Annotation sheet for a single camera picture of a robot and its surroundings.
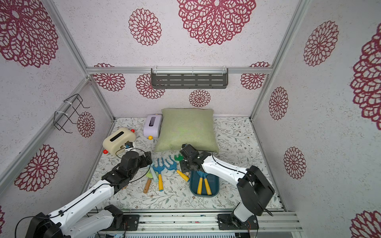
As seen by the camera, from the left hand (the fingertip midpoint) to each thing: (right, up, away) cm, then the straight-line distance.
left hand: (144, 155), depth 84 cm
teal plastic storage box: (+40, -16, +2) cm, 43 cm away
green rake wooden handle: (+19, -4, +14) cm, 24 cm away
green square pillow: (+28, +17, +16) cm, 36 cm away
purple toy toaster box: (0, +17, +19) cm, 26 cm away
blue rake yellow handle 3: (+32, -16, +1) cm, 36 cm away
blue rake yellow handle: (+7, -10, +9) cm, 15 cm away
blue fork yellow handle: (+35, -13, +4) cm, 37 cm away
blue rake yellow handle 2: (+16, -9, +9) cm, 20 cm away
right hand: (+22, -6, +2) cm, 23 cm away
